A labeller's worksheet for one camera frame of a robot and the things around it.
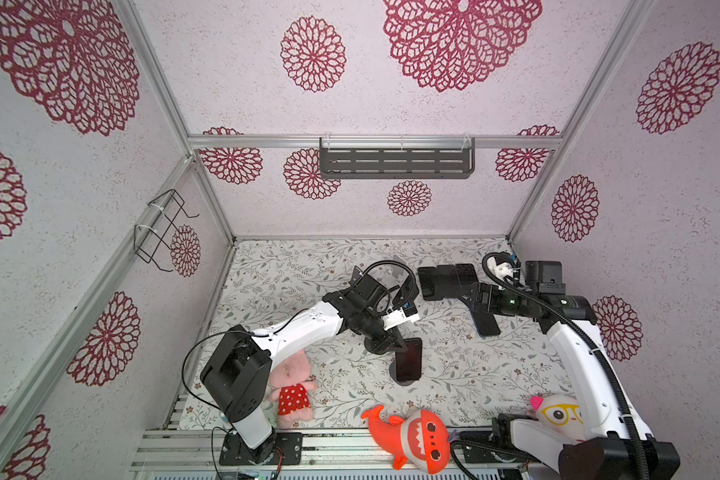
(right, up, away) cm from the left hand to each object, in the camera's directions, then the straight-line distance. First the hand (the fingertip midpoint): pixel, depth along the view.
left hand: (400, 350), depth 77 cm
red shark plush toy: (+3, -18, -10) cm, 21 cm away
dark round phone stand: (-2, -8, +4) cm, 9 cm away
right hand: (+18, +15, -2) cm, 23 cm away
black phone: (+4, +12, +14) cm, 19 cm away
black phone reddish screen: (+3, -5, +5) cm, 8 cm away
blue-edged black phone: (+21, +16, +29) cm, 40 cm away
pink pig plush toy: (-29, -9, 0) cm, 30 cm away
